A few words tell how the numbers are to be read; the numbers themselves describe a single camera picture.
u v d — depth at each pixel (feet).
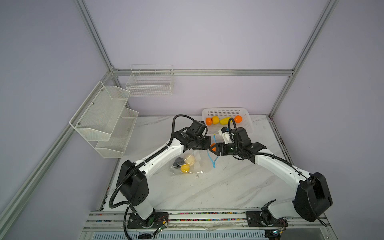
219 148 2.39
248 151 1.96
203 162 2.75
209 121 3.62
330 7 2.24
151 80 3.14
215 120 3.67
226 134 2.47
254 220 2.40
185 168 2.83
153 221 2.35
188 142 1.86
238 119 3.72
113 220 2.45
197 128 2.01
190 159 2.87
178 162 2.89
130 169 1.43
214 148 2.52
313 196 1.38
